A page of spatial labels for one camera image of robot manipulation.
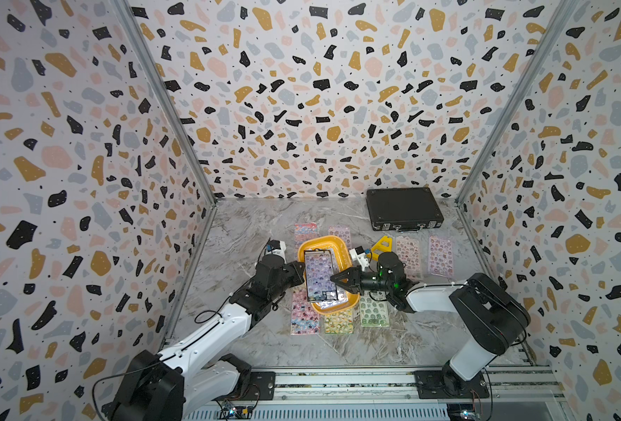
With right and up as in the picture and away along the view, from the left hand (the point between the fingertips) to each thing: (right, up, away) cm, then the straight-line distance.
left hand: (308, 264), depth 82 cm
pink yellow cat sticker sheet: (-2, -19, +6) cm, 20 cm away
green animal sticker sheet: (+10, -20, +4) cm, 23 cm away
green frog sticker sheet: (+22, -17, +8) cm, 29 cm away
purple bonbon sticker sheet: (+3, -2, +4) cm, 5 cm away
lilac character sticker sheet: (+51, 0, +21) cm, 55 cm away
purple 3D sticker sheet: (+13, +9, +30) cm, 34 cm away
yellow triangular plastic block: (+29, +4, +24) cm, 38 cm away
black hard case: (+40, +19, +36) cm, 58 cm away
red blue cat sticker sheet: (-4, +9, +29) cm, 31 cm away
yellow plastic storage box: (+11, +3, +8) cm, 14 cm away
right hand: (+8, -5, -1) cm, 10 cm away
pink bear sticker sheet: (+39, +1, +24) cm, 46 cm away
